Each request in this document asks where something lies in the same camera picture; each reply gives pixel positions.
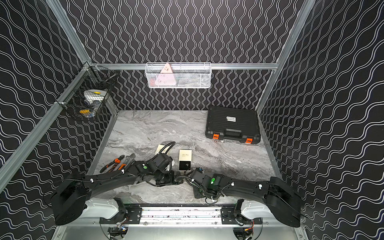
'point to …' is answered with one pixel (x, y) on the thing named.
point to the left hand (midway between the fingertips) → (178, 181)
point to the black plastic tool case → (232, 124)
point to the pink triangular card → (166, 77)
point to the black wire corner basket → (86, 95)
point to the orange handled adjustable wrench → (123, 164)
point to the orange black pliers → (116, 162)
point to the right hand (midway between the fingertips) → (196, 192)
